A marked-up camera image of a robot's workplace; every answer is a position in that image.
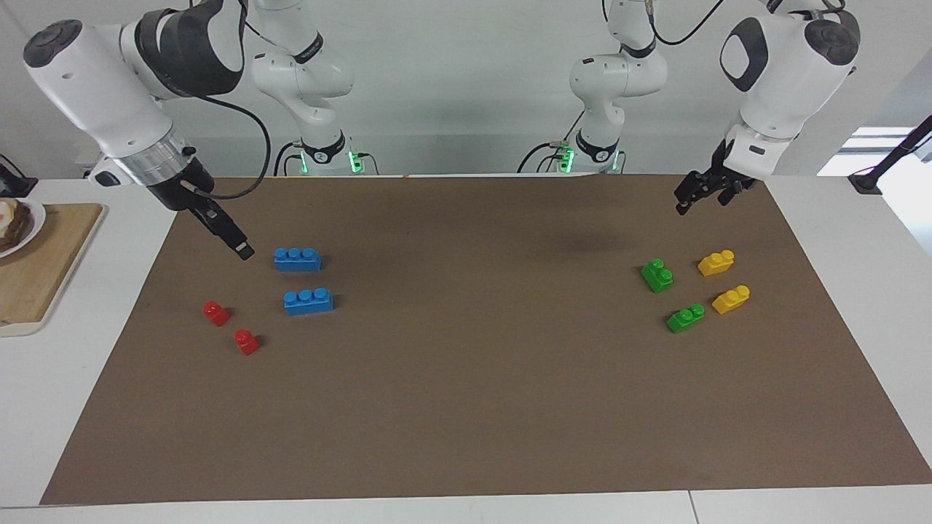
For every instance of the green two-stud toy block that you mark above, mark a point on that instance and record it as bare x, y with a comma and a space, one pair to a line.
657, 276
684, 319

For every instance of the brown table mat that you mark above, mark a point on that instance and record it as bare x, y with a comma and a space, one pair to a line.
466, 407

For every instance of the yellow two-stud toy block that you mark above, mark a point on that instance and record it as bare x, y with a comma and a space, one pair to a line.
730, 300
715, 264

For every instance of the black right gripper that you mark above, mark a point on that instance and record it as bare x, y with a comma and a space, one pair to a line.
182, 189

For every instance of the black clamp stand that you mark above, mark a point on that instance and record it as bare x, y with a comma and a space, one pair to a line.
885, 164

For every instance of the blue three-stud toy block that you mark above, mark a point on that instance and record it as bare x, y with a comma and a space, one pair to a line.
309, 303
297, 260

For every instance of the white plate with food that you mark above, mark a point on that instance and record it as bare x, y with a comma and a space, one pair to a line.
14, 225

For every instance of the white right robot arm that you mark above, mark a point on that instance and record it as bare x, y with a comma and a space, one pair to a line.
95, 94

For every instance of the red single-stud toy block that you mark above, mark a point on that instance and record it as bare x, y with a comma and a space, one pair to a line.
247, 343
215, 314

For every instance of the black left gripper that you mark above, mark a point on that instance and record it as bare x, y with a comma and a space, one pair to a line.
710, 185

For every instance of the cream tray under board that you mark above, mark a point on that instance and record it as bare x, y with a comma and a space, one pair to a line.
22, 329

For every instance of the wooden cutting board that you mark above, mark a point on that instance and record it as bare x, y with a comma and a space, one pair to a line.
44, 276

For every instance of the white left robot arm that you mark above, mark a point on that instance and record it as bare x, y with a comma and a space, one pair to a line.
779, 65

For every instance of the black desk device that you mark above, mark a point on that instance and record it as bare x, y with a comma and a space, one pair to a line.
14, 182

